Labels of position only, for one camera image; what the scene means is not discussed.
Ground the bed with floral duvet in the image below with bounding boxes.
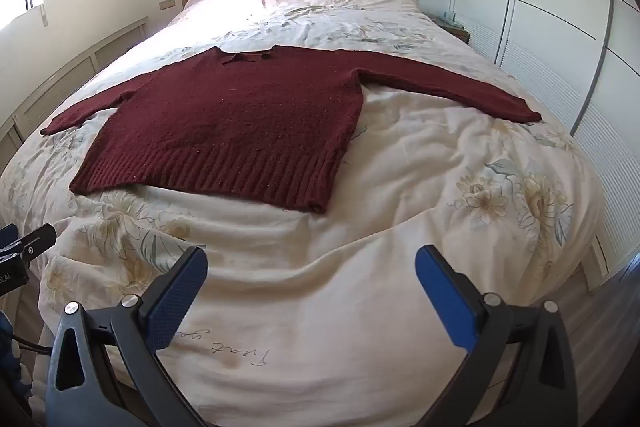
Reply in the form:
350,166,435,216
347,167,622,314
0,0,608,427

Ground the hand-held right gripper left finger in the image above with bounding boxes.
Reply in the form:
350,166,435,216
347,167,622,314
44,246,208,427

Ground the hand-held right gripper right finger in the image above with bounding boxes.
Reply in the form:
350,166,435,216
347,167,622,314
415,244,581,427

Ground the white slatted radiator cover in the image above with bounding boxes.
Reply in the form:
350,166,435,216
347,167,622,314
0,18,149,168

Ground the white sliding-door wardrobe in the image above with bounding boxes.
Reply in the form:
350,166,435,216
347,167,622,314
450,0,640,278

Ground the wooden nightstand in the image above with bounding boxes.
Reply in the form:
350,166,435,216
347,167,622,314
434,18,472,46

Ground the black cable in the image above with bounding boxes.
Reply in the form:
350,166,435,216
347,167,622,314
9,334,55,355

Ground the dark red knitted sweater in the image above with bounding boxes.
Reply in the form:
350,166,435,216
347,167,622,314
40,46,543,214

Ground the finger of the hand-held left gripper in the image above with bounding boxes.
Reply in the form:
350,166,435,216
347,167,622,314
0,223,57,265

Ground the person's left hand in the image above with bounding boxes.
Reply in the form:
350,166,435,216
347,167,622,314
0,311,37,413

